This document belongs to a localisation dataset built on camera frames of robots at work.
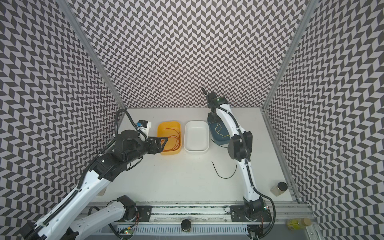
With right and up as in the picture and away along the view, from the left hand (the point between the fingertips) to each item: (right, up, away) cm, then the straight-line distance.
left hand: (162, 138), depth 69 cm
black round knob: (+12, -36, -6) cm, 39 cm away
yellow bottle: (+59, -36, -6) cm, 70 cm away
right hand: (+31, +9, +29) cm, 43 cm away
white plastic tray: (+15, -2, +30) cm, 34 cm away
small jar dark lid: (+58, -26, +5) cm, 63 cm away
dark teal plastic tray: (+29, -4, +25) cm, 38 cm away
